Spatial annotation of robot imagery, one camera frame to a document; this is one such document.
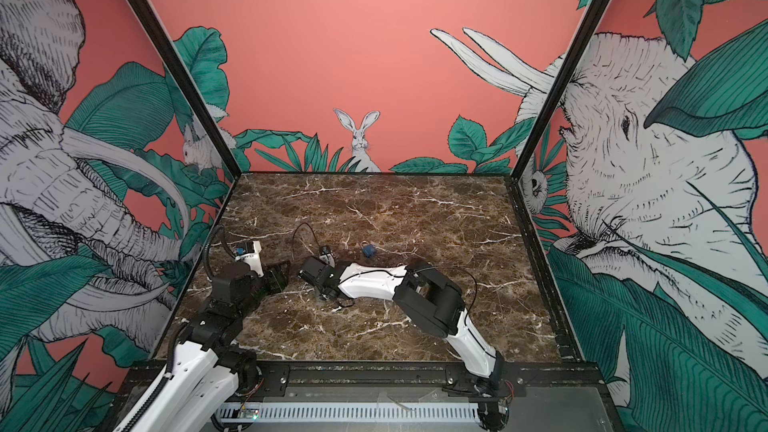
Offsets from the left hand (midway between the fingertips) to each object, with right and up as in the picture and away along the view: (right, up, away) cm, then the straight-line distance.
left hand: (284, 260), depth 79 cm
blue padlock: (+22, 0, +19) cm, 28 cm away
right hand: (+8, -10, +10) cm, 16 cm away
